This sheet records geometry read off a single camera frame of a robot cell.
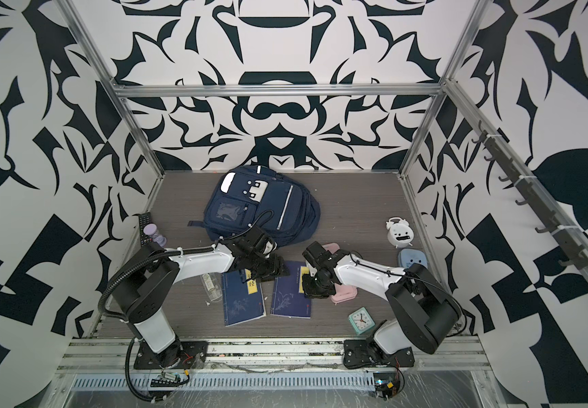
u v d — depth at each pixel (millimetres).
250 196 1049
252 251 727
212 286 865
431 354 433
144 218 1018
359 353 744
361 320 792
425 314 435
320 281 730
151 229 916
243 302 835
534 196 549
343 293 830
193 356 733
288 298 847
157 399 674
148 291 462
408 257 908
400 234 963
